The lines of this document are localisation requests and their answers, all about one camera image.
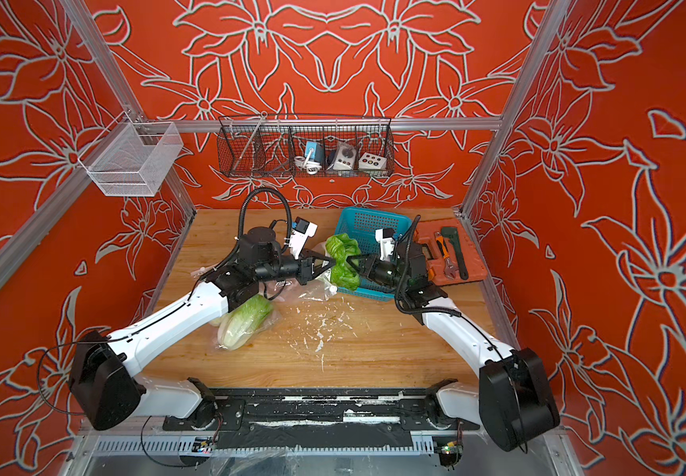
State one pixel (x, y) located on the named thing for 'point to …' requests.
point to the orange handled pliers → (443, 249)
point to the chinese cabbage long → (240, 323)
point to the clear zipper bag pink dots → (277, 292)
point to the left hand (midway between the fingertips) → (334, 260)
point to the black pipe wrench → (450, 233)
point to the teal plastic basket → (363, 226)
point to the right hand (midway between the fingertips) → (342, 261)
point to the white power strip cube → (369, 161)
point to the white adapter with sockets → (346, 157)
